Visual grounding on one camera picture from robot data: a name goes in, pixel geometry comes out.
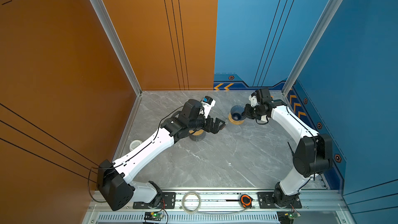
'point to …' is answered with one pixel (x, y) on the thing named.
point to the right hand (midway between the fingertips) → (241, 113)
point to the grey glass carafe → (196, 137)
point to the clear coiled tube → (187, 210)
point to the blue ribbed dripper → (236, 111)
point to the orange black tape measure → (245, 200)
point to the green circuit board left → (154, 215)
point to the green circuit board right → (287, 217)
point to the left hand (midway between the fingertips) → (217, 118)
